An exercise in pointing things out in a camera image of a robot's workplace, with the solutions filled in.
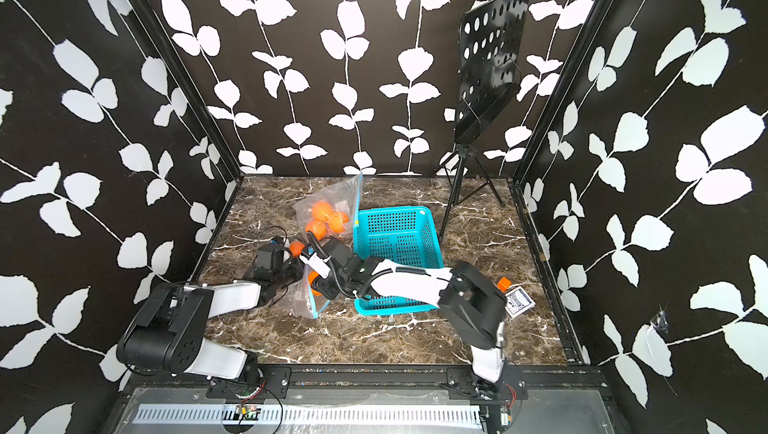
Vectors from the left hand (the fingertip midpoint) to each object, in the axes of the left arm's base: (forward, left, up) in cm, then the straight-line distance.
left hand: (309, 258), depth 95 cm
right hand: (-10, -5, +9) cm, 14 cm away
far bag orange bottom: (+7, -3, +8) cm, 11 cm away
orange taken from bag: (+1, +3, +5) cm, 6 cm away
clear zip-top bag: (-18, -4, +12) cm, 22 cm away
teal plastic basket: (+5, -31, +5) cm, 31 cm away
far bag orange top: (+14, -4, +7) cm, 16 cm away
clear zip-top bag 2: (+19, -6, +1) cm, 20 cm away
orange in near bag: (-13, -6, +15) cm, 21 cm away
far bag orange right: (+10, -9, +7) cm, 15 cm away
